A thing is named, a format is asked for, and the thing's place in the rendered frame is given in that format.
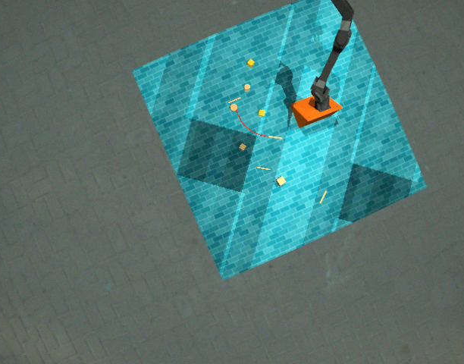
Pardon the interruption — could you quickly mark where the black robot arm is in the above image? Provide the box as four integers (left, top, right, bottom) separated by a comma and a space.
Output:
311, 0, 354, 112

